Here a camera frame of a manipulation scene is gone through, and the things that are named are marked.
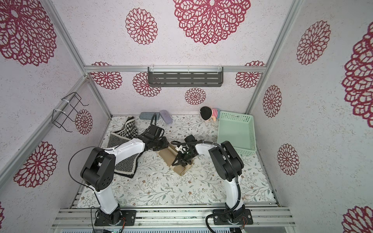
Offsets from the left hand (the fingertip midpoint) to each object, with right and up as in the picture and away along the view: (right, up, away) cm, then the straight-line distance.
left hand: (168, 144), depth 94 cm
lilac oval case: (-4, +20, +22) cm, 30 cm away
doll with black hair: (+28, +22, +18) cm, 40 cm away
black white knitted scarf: (-30, +8, +8) cm, 32 cm away
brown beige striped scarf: (+1, -7, -3) cm, 8 cm away
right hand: (+4, -12, -4) cm, 13 cm away
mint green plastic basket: (+52, +9, +16) cm, 55 cm away
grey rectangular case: (-18, +21, +22) cm, 36 cm away
